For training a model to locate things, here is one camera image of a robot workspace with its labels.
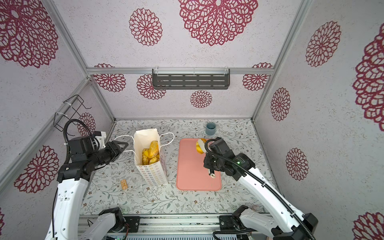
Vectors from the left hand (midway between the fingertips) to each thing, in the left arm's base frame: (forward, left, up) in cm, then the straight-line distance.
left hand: (126, 148), depth 71 cm
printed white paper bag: (-9, -13, -10) cm, 18 cm away
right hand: (-4, -37, -4) cm, 38 cm away
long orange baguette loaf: (+4, -6, -12) cm, 14 cm away
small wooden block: (-8, +8, -25) cm, 28 cm away
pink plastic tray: (-3, -31, -26) cm, 41 cm away
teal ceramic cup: (+31, -45, -21) cm, 59 cm away
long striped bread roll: (+1, -5, -15) cm, 16 cm away
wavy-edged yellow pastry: (0, -11, -11) cm, 16 cm away
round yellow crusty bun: (+4, -11, -8) cm, 14 cm away
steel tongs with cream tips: (-13, -40, -2) cm, 42 cm away
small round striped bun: (+5, -36, -6) cm, 37 cm away
